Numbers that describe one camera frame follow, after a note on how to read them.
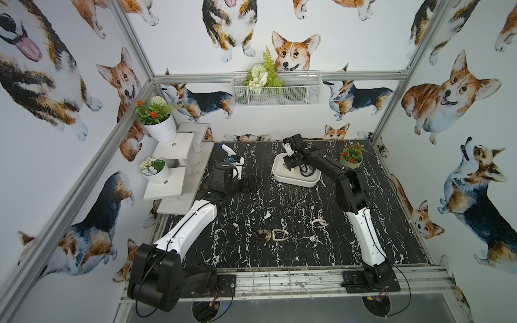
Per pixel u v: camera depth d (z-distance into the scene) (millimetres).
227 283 743
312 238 855
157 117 811
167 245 426
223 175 629
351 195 627
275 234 854
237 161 741
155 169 797
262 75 787
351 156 998
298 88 926
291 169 1037
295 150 850
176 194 818
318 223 899
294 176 1031
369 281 666
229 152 956
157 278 399
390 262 802
